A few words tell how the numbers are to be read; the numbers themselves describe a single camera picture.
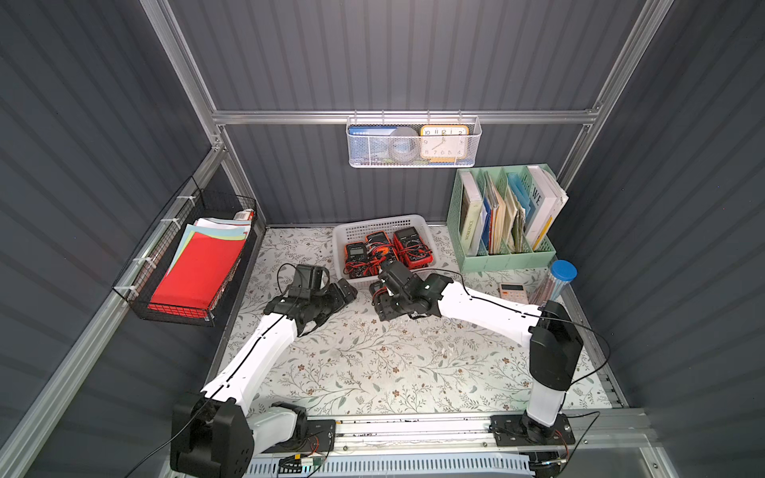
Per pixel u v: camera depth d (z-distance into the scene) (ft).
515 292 3.26
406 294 2.07
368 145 2.89
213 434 1.28
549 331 1.68
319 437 2.39
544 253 3.36
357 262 3.17
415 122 2.92
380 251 3.34
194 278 2.19
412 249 3.26
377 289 2.69
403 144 2.98
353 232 3.56
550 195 3.06
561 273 2.71
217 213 2.71
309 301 2.06
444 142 2.89
